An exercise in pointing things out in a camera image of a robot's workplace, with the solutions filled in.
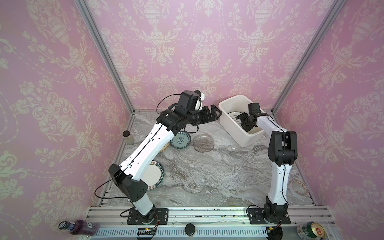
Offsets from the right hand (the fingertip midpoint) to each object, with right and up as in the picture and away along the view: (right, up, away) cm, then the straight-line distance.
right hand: (239, 115), depth 103 cm
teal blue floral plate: (-40, -17, 0) cm, 44 cm away
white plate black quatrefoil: (-3, 0, +2) cm, 4 cm away
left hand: (-21, -4, -35) cm, 41 cm away
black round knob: (-33, -51, -40) cm, 73 cm away
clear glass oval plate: (-25, -19, -1) cm, 32 cm away
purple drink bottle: (-81, -52, -38) cm, 103 cm away
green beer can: (+17, -51, -42) cm, 68 cm away
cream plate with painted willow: (-51, -22, -4) cm, 55 cm away
